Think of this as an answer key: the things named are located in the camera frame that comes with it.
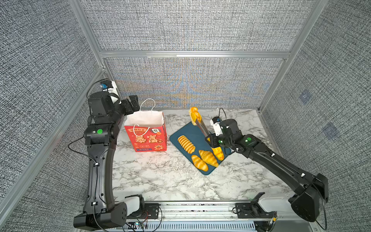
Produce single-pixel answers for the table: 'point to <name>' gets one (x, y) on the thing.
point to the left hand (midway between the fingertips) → (130, 95)
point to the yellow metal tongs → (202, 126)
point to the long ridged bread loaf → (187, 145)
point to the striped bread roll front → (199, 163)
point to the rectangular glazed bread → (194, 109)
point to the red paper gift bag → (147, 130)
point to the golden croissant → (208, 158)
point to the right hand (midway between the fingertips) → (208, 134)
